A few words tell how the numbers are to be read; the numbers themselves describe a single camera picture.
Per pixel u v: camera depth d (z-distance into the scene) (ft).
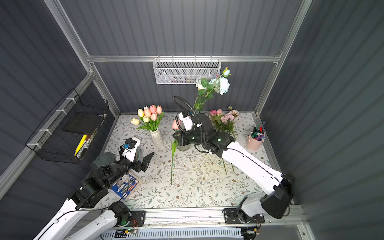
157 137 2.99
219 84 2.16
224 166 3.00
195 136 1.89
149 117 2.54
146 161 1.91
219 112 3.64
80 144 2.32
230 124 3.55
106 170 1.52
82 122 2.48
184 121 2.03
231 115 3.63
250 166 1.44
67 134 2.39
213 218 2.46
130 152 1.69
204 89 2.41
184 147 3.33
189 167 2.99
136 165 1.88
